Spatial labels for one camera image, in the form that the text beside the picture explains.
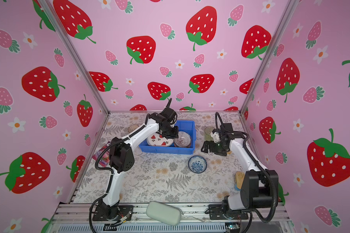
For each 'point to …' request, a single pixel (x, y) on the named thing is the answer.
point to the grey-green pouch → (164, 212)
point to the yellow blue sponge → (238, 178)
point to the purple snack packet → (104, 159)
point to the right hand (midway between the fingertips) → (208, 150)
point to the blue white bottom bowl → (197, 164)
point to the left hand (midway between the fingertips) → (179, 136)
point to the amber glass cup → (132, 127)
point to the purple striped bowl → (183, 141)
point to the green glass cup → (207, 137)
